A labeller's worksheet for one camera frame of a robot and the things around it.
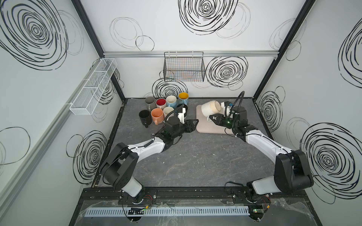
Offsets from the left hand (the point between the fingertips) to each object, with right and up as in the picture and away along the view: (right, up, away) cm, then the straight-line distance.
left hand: (197, 121), depth 81 cm
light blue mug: (-18, +14, +28) cm, 36 cm away
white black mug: (-10, +6, -5) cm, 13 cm away
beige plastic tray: (+6, -5, +16) cm, 18 cm away
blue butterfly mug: (-9, +16, +28) cm, 33 cm away
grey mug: (-33, +12, +23) cm, 42 cm away
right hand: (+7, +2, +3) cm, 8 cm away
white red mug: (-26, +12, +25) cm, 37 cm away
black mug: (-35, +2, +18) cm, 40 cm away
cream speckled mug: (+7, +8, +2) cm, 11 cm away
